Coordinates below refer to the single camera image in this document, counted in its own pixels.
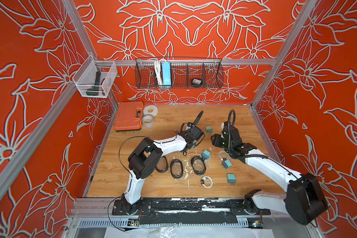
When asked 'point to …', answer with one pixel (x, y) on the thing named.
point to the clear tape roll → (148, 121)
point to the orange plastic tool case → (129, 116)
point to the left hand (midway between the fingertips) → (188, 138)
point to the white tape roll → (150, 109)
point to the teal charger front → (231, 178)
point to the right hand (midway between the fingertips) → (211, 137)
